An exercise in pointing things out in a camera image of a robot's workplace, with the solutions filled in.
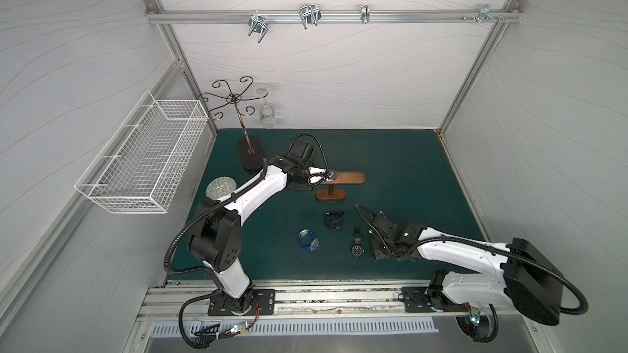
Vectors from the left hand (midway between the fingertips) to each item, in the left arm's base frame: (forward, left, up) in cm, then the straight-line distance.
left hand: (311, 174), depth 88 cm
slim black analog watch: (-23, -16, -12) cm, 31 cm away
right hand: (-21, -24, -13) cm, 35 cm away
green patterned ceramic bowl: (-1, +37, -9) cm, 39 cm away
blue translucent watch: (-20, +1, -13) cm, 23 cm away
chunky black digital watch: (-14, -8, -9) cm, 18 cm away
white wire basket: (-11, +49, +18) cm, 53 cm away
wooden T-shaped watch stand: (-2, -11, +1) cm, 11 cm away
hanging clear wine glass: (+23, +19, +9) cm, 31 cm away
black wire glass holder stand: (+21, +29, -11) cm, 38 cm away
